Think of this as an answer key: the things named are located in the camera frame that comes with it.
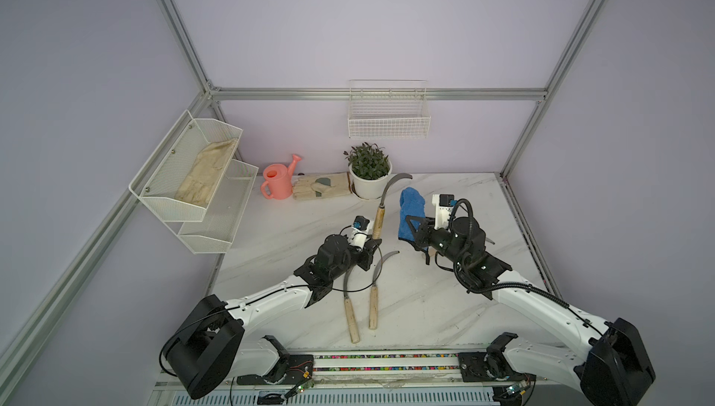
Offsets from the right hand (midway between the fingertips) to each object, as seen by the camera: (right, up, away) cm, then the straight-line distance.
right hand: (409, 221), depth 78 cm
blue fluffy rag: (0, +5, -3) cm, 6 cm away
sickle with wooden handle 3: (+33, -9, +23) cm, 41 cm away
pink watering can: (-46, +14, +27) cm, 55 cm away
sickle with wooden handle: (-16, -32, +2) cm, 36 cm away
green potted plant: (-11, +20, +23) cm, 33 cm away
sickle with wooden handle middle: (-10, -24, +8) cm, 27 cm away
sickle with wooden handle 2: (-8, +1, -3) cm, 9 cm away
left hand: (-9, -6, +3) cm, 12 cm away
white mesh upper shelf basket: (-65, +12, 0) cm, 66 cm away
